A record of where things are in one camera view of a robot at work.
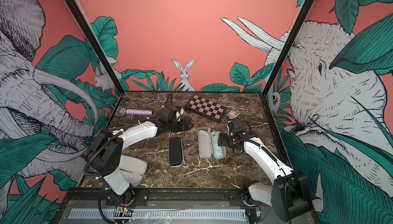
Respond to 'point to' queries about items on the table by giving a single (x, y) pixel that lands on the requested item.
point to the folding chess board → (206, 108)
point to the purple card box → (233, 113)
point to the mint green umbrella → (219, 152)
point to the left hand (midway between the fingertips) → (191, 124)
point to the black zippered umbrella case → (175, 151)
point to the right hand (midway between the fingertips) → (222, 139)
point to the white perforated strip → (156, 214)
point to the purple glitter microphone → (139, 112)
